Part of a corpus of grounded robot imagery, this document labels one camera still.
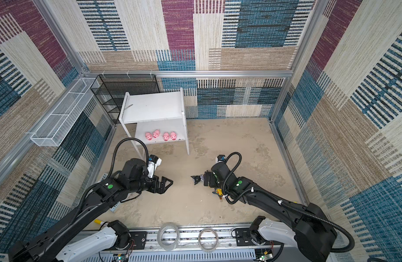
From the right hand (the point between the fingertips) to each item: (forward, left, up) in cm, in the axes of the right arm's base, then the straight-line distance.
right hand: (213, 178), depth 83 cm
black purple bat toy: (+3, +8, -7) cm, 11 cm away
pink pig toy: (+21, +24, +9) cm, 33 cm away
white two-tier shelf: (+20, +27, +25) cm, 41 cm away
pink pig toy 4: (+21, +20, +9) cm, 31 cm away
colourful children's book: (+5, +58, -4) cm, 59 cm away
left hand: (-3, +22, +8) cm, 23 cm away
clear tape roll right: (-26, +8, -7) cm, 28 cm away
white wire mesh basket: (+13, +68, +26) cm, 74 cm away
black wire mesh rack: (+48, +58, +21) cm, 78 cm away
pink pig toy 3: (+23, +30, +10) cm, 39 cm away
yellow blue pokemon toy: (-5, -3, -6) cm, 8 cm away
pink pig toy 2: (+21, +34, +9) cm, 41 cm away
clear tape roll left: (-22, +24, -5) cm, 33 cm away
